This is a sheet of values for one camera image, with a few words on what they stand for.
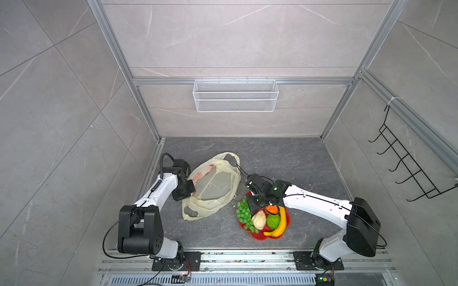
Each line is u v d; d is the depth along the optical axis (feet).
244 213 2.56
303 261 2.44
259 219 2.61
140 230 1.41
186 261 2.40
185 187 2.44
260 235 2.55
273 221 2.60
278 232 2.46
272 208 2.78
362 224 1.37
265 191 2.00
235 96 3.31
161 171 1.99
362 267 2.41
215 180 3.23
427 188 1.97
